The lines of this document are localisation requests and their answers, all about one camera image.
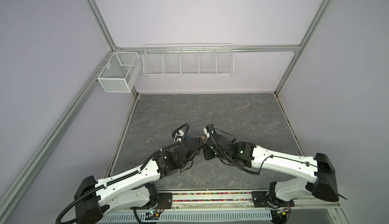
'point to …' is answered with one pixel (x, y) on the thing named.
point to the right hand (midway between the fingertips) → (201, 148)
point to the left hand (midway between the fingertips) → (203, 143)
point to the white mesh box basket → (120, 72)
